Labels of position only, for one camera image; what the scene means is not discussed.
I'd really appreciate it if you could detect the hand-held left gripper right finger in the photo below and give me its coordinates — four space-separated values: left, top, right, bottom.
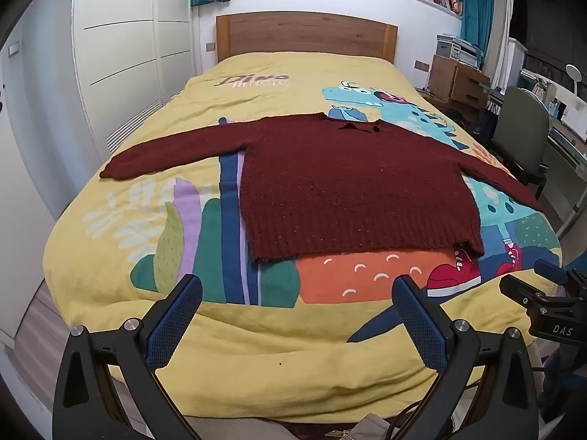
391 274 540 440

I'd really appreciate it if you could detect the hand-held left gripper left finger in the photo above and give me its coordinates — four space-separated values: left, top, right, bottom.
52 273 203 440

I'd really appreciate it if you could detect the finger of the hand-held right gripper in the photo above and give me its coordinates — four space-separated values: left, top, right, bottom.
533 258 587 297
499 274 575 313

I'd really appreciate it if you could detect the dark red knitted sweater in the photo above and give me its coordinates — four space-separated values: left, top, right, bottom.
99 112 546 264

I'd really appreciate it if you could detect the yellow dinosaur print bed cover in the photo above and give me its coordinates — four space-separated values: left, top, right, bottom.
43 52 565 422

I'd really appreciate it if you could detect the glass desk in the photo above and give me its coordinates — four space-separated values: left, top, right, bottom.
486 72 587 179

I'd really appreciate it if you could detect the grey office chair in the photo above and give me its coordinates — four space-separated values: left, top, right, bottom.
490 86 552 199

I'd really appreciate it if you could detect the white round lamp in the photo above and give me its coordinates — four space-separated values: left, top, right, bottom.
565 64 584 98

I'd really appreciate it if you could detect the wooden cabinet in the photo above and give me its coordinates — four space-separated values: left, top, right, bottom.
429 55 491 111

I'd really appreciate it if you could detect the white printer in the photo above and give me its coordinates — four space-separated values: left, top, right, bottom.
435 34 483 67

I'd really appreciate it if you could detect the white wardrobe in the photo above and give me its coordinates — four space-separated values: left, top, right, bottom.
73 0 196 157

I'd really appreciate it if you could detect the wooden headboard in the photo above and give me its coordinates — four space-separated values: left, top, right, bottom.
215 11 399 63

